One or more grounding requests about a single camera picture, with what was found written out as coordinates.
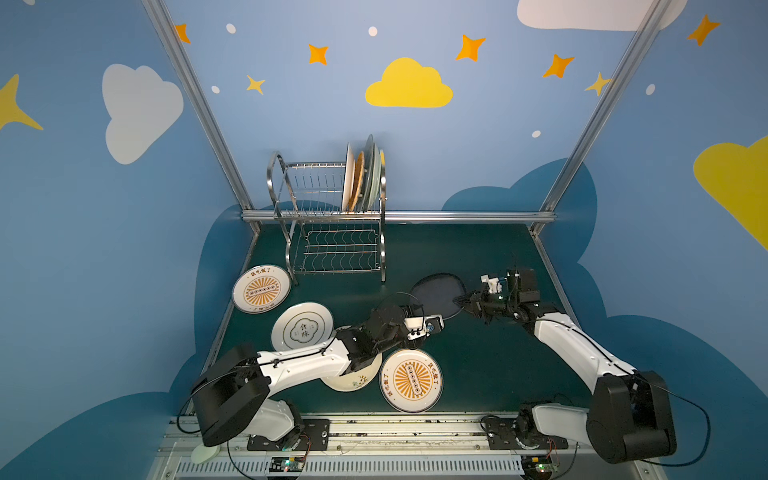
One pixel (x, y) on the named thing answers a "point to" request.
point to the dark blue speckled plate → (436, 292)
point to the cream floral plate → (357, 379)
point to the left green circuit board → (286, 464)
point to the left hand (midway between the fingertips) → (426, 313)
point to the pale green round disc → (202, 454)
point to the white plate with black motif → (301, 325)
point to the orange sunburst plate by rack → (260, 289)
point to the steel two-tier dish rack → (319, 236)
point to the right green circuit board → (537, 467)
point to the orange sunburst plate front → (411, 380)
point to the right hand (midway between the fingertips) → (456, 296)
